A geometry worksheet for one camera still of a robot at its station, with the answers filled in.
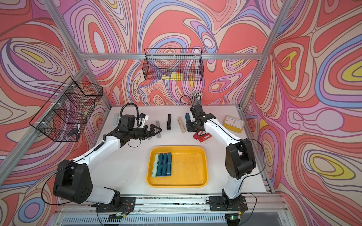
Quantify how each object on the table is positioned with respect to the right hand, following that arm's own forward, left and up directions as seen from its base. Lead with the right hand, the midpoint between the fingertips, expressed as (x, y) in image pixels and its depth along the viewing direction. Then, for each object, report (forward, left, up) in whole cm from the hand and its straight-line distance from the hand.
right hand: (190, 130), depth 90 cm
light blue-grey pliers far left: (+18, +57, -8) cm, 61 cm away
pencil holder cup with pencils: (+25, -6, +6) cm, 27 cm away
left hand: (-5, +20, +6) cm, 21 cm away
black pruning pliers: (+15, +16, -9) cm, 24 cm away
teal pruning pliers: (+7, +1, +3) cm, 7 cm away
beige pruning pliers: (+12, +6, -9) cm, 17 cm away
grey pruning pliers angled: (-11, +23, +11) cm, 28 cm away
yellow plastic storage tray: (-20, +2, -12) cm, 23 cm away
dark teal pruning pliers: (-21, +20, -9) cm, 31 cm away
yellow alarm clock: (+11, -34, -9) cm, 37 cm away
